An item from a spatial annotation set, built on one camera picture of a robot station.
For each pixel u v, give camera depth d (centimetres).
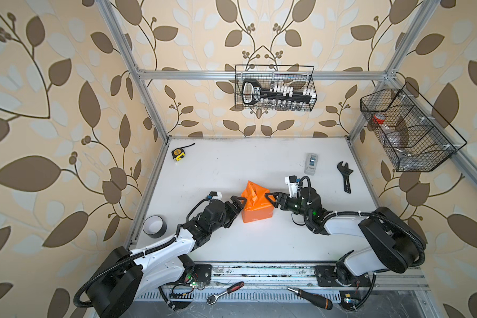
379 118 89
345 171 104
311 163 105
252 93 85
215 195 80
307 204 67
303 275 75
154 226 87
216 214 64
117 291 41
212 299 69
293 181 80
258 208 79
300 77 91
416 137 73
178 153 111
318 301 67
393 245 44
